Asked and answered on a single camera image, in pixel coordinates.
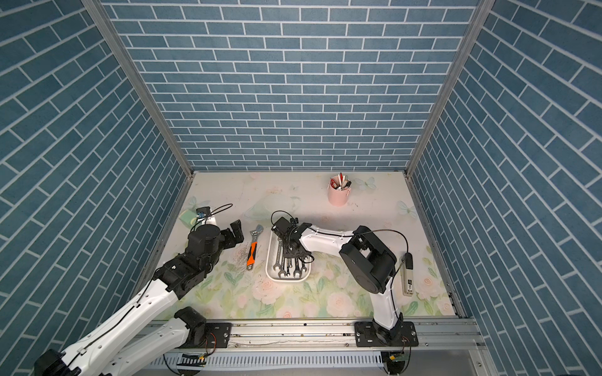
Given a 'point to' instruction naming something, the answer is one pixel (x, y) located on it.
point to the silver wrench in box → (297, 270)
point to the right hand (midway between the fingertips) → (293, 252)
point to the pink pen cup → (339, 189)
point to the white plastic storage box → (281, 269)
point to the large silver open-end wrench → (277, 264)
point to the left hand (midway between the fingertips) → (235, 224)
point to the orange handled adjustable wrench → (251, 258)
